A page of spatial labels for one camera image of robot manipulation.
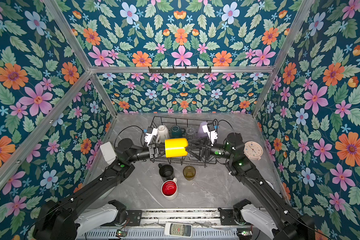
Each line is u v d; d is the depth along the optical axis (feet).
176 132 3.06
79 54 2.76
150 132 2.15
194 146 1.91
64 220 1.27
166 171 2.83
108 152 3.08
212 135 1.92
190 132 3.09
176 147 1.95
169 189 2.70
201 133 3.15
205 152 1.85
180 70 2.99
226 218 2.41
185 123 3.72
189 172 2.84
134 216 2.42
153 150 2.04
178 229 2.27
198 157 1.87
